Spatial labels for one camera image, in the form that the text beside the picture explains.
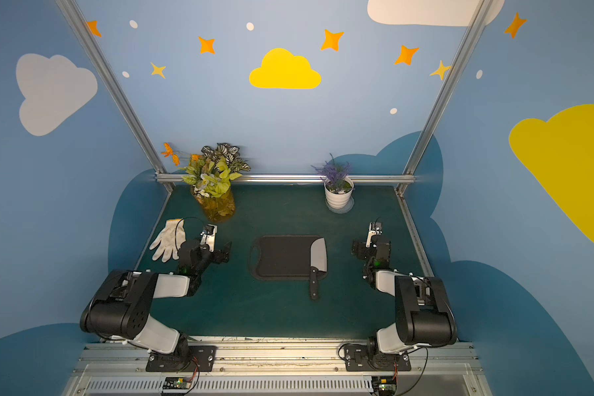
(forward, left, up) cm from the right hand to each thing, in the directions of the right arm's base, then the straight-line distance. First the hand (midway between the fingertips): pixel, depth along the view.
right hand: (373, 237), depth 95 cm
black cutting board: (-7, +36, -7) cm, 37 cm away
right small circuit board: (-47, +1, -8) cm, 48 cm away
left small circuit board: (-50, +62, -7) cm, 81 cm away
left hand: (-4, +61, +1) cm, 61 cm away
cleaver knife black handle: (-18, +23, -5) cm, 29 cm away
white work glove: (-3, +83, -5) cm, 84 cm away
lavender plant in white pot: (+22, +14, +7) cm, 27 cm away
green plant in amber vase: (+16, +65, +16) cm, 69 cm away
